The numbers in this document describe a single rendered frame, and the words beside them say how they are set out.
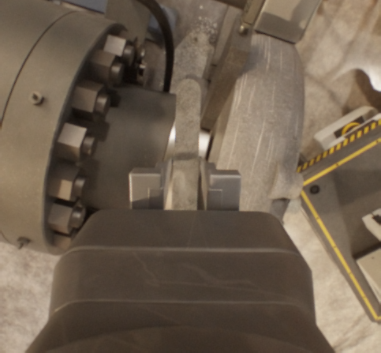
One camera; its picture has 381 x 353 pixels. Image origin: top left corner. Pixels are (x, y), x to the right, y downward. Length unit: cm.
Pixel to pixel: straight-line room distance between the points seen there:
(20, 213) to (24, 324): 181
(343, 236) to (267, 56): 100
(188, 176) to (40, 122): 36
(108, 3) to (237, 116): 78
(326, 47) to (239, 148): 108
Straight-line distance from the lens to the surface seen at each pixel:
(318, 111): 143
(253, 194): 38
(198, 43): 129
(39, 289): 206
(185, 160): 16
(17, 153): 51
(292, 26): 52
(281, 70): 46
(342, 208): 126
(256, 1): 40
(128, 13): 107
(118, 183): 60
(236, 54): 41
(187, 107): 16
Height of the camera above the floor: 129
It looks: 70 degrees down
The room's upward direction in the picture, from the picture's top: 178 degrees counter-clockwise
